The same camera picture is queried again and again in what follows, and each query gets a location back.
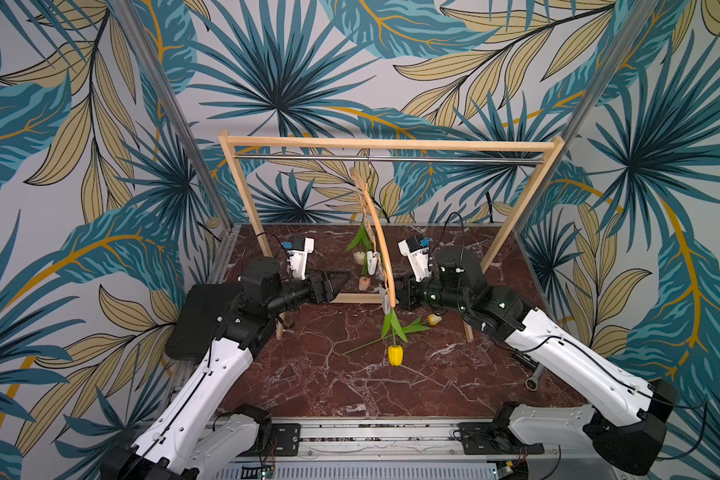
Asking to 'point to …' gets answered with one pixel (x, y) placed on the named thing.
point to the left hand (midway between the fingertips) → (343, 280)
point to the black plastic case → (203, 307)
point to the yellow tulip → (395, 352)
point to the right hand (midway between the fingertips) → (383, 283)
